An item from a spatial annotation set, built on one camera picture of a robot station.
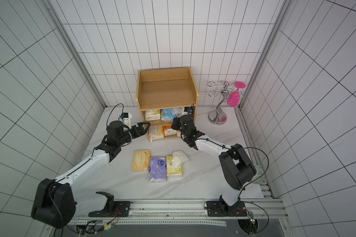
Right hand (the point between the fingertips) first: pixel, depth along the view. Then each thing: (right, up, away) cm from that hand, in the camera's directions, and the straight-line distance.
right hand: (167, 119), depth 87 cm
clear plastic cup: (-55, -23, +5) cm, 60 cm away
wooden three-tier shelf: (-4, +15, -3) cm, 16 cm away
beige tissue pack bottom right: (+7, -8, -8) cm, 13 cm away
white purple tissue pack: (+6, +4, -2) cm, 8 cm away
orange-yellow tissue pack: (-16, -24, -2) cm, 29 cm away
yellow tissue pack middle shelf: (-8, +3, -1) cm, 8 cm away
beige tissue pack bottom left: (-9, -9, +8) cm, 15 cm away
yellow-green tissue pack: (+4, -25, -4) cm, 26 cm away
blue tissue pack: (-1, +2, +1) cm, 3 cm away
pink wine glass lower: (+43, +13, +8) cm, 46 cm away
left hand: (-13, -5, -5) cm, 14 cm away
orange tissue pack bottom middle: (-1, -8, +8) cm, 11 cm away
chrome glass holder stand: (+37, +1, +23) cm, 44 cm away
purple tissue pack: (-5, -28, -6) cm, 29 cm away
